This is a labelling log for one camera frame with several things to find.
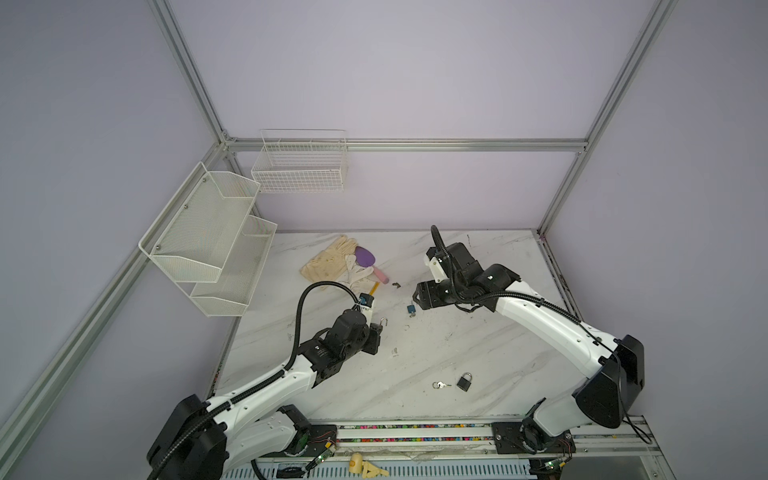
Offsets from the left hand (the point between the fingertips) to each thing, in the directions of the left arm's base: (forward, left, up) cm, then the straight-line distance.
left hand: (376, 328), depth 82 cm
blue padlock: (+12, -11, -10) cm, 19 cm away
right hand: (+5, -12, +10) cm, 16 cm away
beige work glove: (+32, +19, -11) cm, 39 cm away
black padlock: (-11, -25, -10) cm, 29 cm away
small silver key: (-12, -18, -10) cm, 24 cm away
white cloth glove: (+24, +8, -9) cm, 27 cm away
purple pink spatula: (+34, +5, -10) cm, 36 cm away
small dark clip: (+22, -6, -10) cm, 25 cm away
